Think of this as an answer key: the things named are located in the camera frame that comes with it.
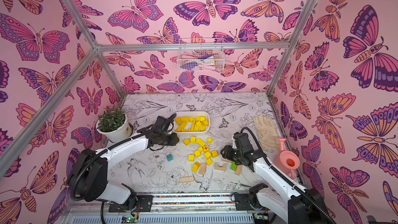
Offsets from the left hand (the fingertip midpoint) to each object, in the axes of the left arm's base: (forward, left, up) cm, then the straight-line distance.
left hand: (179, 138), depth 88 cm
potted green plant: (+3, +34, +11) cm, 36 cm away
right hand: (-7, -26, -1) cm, 27 cm away
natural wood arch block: (-14, -22, -7) cm, 27 cm away
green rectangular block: (-13, -31, -7) cm, 34 cm away
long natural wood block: (-20, -5, -7) cm, 22 cm away
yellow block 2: (-14, -10, -6) cm, 18 cm away
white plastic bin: (+22, -5, -6) cm, 23 cm away
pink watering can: (-15, -55, +5) cm, 57 cm away
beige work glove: (+6, -54, -6) cm, 55 cm away
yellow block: (+16, -2, -4) cm, 17 cm away
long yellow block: (+13, 0, -7) cm, 15 cm away
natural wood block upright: (-14, -14, -8) cm, 21 cm away
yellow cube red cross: (-4, -15, -5) cm, 17 cm away
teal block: (-9, +5, -6) cm, 12 cm away
